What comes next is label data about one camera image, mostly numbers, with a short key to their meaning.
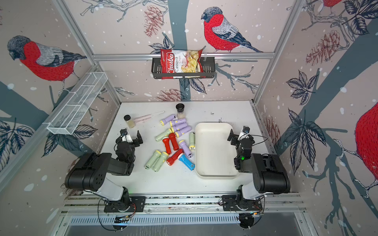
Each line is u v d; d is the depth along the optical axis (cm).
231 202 73
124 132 76
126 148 70
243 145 70
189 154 88
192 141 95
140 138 85
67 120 71
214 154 89
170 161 86
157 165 85
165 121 105
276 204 74
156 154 89
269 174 45
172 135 97
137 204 73
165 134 98
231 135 84
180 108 102
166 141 95
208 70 93
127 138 78
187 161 87
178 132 98
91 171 46
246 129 77
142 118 110
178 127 103
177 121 104
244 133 77
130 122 101
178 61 87
